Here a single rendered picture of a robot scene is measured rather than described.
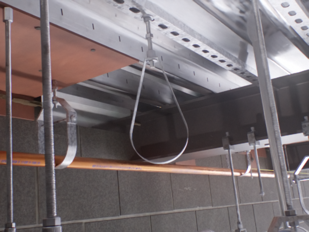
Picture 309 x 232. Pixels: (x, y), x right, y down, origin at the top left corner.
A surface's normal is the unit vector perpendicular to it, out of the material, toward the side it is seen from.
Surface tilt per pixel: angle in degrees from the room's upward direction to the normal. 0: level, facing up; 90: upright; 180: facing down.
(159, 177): 90
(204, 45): 180
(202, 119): 90
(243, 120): 90
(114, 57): 180
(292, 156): 90
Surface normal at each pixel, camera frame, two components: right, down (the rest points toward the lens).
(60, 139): 0.82, -0.21
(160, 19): 0.09, 0.97
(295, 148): -0.58, -0.15
